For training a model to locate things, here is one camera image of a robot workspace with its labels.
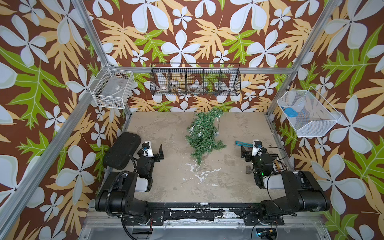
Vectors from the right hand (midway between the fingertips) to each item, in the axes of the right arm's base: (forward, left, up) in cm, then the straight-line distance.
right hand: (249, 144), depth 90 cm
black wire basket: (+37, +35, +22) cm, 56 cm away
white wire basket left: (+24, +82, +25) cm, 89 cm away
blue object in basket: (+13, -23, +15) cm, 30 cm away
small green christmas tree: (-7, +30, +22) cm, 38 cm away
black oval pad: (-2, +80, -3) cm, 80 cm away
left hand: (-1, +59, +2) cm, 59 cm away
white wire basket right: (+5, -30, +20) cm, 36 cm away
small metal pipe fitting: (-12, +1, -10) cm, 15 cm away
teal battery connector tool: (+7, -1, -10) cm, 13 cm away
